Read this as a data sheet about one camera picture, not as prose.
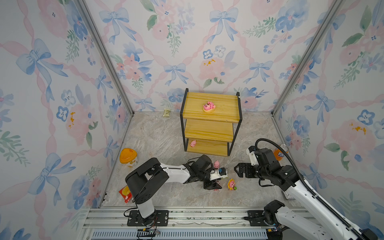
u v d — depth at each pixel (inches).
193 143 38.8
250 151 27.9
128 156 33.5
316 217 17.5
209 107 28.3
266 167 22.3
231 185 31.7
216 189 32.2
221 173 28.4
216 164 35.7
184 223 28.8
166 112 47.1
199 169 27.3
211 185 28.9
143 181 18.6
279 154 34.7
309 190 18.4
